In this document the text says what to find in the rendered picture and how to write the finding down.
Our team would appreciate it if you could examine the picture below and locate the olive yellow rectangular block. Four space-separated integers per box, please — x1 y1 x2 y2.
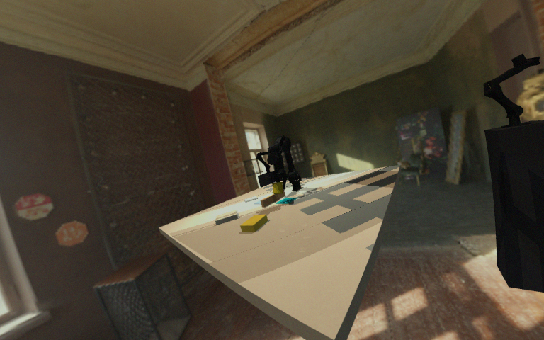
240 214 268 232

